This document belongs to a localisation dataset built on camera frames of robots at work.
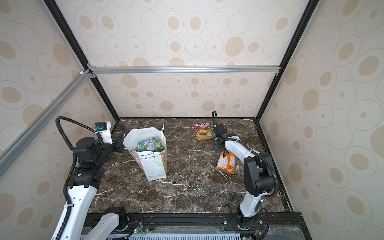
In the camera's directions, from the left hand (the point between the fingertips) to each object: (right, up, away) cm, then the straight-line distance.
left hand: (125, 130), depth 68 cm
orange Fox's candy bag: (+52, -19, +21) cm, 59 cm away
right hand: (+49, -9, +27) cm, 57 cm away
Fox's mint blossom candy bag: (+8, -8, +11) cm, 16 cm away
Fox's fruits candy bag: (+37, 0, +40) cm, 55 cm away
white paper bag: (+10, -18, +9) cm, 22 cm away
